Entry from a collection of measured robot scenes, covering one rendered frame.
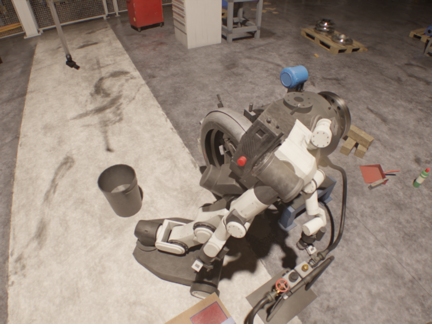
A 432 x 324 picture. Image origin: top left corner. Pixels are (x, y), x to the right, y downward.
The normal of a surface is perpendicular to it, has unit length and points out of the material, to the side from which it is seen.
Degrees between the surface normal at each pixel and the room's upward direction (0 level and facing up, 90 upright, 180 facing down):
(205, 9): 90
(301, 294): 0
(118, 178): 87
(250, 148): 81
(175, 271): 0
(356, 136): 90
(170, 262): 0
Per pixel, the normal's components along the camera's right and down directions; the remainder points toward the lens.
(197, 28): 0.46, 0.63
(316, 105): 0.15, -0.52
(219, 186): -0.21, 0.69
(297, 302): 0.00, -0.71
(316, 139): -0.46, 0.51
